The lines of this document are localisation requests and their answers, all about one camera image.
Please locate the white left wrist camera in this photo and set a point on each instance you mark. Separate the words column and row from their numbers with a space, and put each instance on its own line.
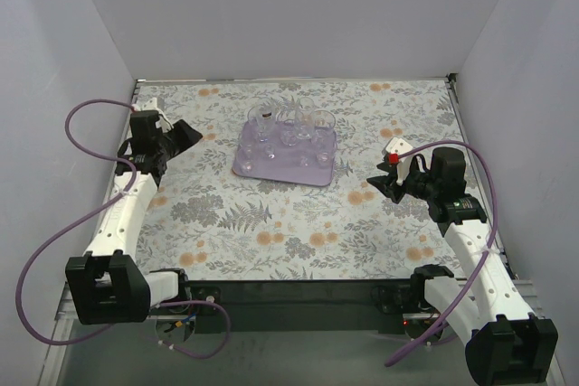
column 154, row 104

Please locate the clear stemmed glass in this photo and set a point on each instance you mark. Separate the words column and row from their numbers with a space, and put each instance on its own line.
column 265, row 116

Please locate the clear wine glass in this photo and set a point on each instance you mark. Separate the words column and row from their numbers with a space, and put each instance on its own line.
column 270, row 150

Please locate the tall clear glass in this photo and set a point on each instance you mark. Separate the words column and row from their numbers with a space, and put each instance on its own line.
column 303, row 121

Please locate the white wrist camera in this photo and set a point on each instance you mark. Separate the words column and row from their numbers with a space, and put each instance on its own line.
column 154, row 104
column 398, row 153

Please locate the aluminium table frame rail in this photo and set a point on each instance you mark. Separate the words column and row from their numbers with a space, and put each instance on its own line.
column 65, row 318

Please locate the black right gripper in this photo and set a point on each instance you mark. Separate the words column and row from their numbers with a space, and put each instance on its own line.
column 394, row 183

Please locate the small faceted clear glass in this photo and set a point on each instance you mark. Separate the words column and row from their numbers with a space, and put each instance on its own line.
column 247, row 165

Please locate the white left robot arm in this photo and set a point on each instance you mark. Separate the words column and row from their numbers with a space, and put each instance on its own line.
column 106, row 284

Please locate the lilac rectangular plastic tray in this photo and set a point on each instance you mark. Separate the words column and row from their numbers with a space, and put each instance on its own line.
column 294, row 164

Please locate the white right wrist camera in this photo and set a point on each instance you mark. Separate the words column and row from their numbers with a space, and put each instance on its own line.
column 398, row 153

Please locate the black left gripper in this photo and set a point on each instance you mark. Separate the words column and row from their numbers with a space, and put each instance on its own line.
column 171, row 140

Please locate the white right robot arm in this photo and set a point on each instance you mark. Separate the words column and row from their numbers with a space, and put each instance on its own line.
column 505, row 341

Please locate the floral patterned table mat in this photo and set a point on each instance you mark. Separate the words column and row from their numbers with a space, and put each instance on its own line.
column 214, row 224

